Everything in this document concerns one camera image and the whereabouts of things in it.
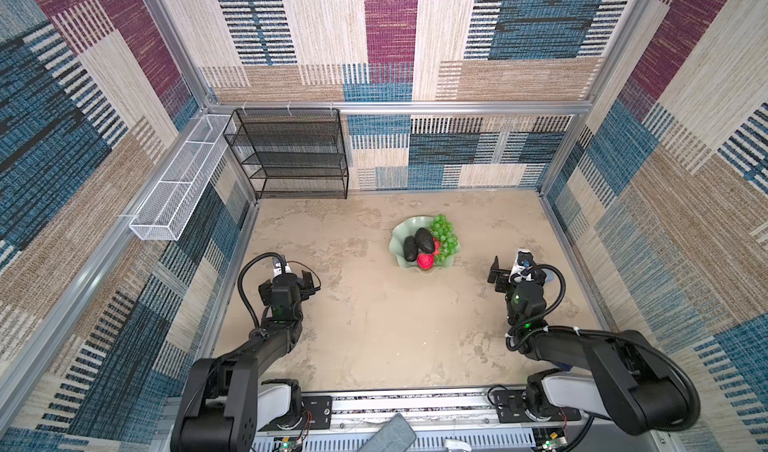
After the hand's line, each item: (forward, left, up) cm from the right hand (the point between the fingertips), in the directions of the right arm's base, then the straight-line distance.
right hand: (513, 262), depth 87 cm
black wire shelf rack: (+45, +69, +6) cm, 83 cm away
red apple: (+10, +20, -5) cm, 23 cm away
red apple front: (+5, +24, -5) cm, 25 cm away
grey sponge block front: (-40, +36, -7) cm, 54 cm away
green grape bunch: (+13, +18, -2) cm, 22 cm away
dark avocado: (+11, +24, -3) cm, 27 cm away
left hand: (0, +66, -2) cm, 66 cm away
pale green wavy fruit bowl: (+19, +29, -6) cm, 35 cm away
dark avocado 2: (+11, +29, -7) cm, 31 cm away
